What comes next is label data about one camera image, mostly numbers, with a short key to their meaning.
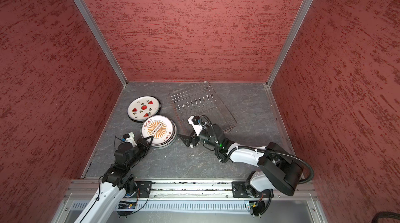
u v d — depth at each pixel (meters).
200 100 1.00
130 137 0.76
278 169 0.43
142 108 1.03
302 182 0.44
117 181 0.59
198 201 0.72
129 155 0.65
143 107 1.03
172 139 0.87
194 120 0.65
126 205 0.72
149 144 0.76
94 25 0.88
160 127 0.87
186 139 0.67
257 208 0.72
